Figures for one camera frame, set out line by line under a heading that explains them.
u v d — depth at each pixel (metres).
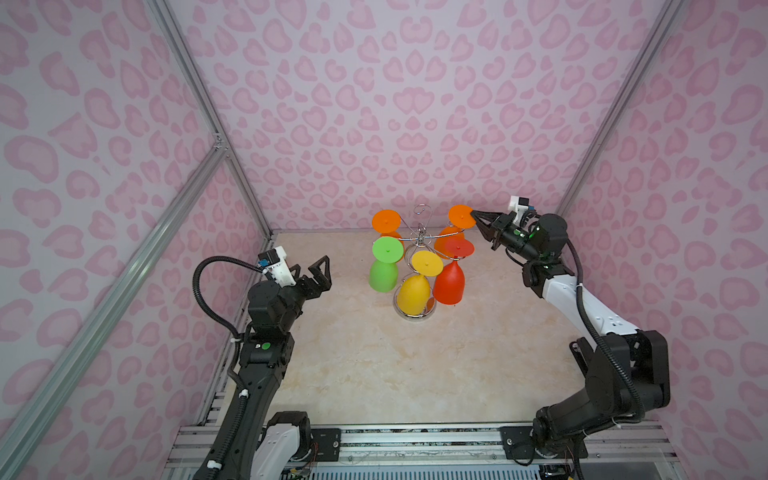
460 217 0.76
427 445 0.75
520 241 0.69
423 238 0.75
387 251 0.71
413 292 0.73
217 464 0.39
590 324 0.46
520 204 0.75
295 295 0.65
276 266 0.63
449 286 0.77
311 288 0.65
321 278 0.66
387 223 0.77
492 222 0.73
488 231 0.72
